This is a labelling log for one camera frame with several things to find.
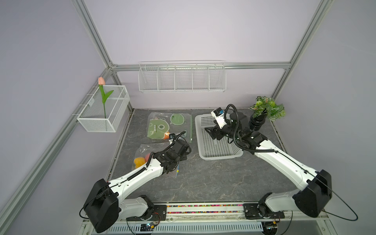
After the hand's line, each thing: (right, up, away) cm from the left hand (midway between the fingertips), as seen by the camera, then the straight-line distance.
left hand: (180, 152), depth 82 cm
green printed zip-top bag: (-18, +17, +22) cm, 32 cm away
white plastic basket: (+18, -1, +14) cm, 23 cm away
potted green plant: (+50, +27, +4) cm, 57 cm away
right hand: (+16, +16, -6) cm, 24 cm away
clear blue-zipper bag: (-25, -1, +11) cm, 28 cm away
